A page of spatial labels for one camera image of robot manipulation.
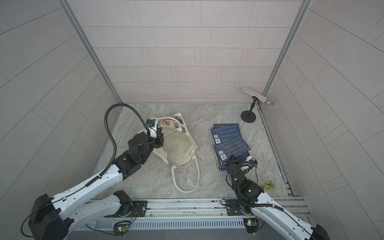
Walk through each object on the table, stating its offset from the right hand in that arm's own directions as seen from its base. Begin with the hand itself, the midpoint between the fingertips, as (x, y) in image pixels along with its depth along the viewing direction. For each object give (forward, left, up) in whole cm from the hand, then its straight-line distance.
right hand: (227, 155), depth 83 cm
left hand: (+10, +32, +19) cm, 39 cm away
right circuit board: (-31, -6, -8) cm, 33 cm away
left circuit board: (-30, +52, -2) cm, 60 cm away
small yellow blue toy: (-16, -21, -6) cm, 27 cm away
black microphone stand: (+31, -22, -5) cm, 39 cm away
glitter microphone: (+24, -27, +16) cm, 39 cm away
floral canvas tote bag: (+9, +29, -4) cm, 31 cm away
